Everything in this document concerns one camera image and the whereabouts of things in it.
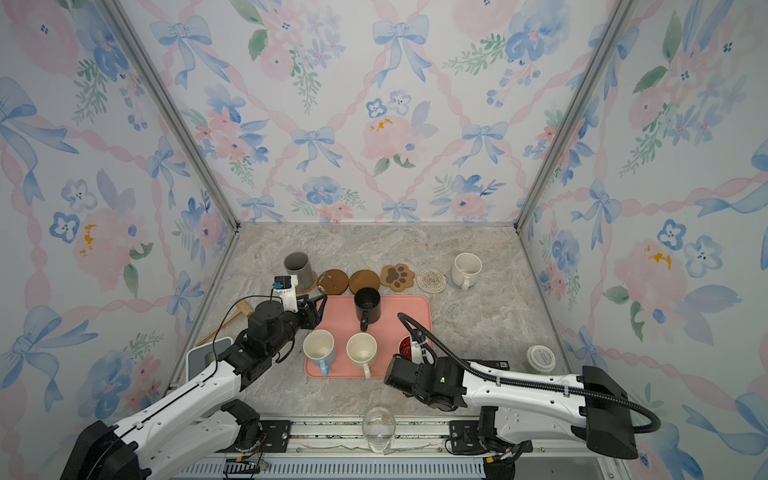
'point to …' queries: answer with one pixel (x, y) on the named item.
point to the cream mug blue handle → (319, 347)
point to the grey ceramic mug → (298, 264)
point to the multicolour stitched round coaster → (431, 280)
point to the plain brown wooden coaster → (363, 279)
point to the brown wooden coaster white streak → (332, 282)
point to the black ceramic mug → (367, 302)
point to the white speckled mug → (465, 269)
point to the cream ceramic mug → (361, 351)
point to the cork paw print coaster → (398, 277)
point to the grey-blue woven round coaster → (456, 287)
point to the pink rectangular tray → (336, 346)
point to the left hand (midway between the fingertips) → (318, 294)
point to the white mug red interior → (410, 349)
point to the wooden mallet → (242, 307)
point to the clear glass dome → (379, 427)
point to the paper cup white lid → (541, 358)
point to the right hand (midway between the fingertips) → (410, 374)
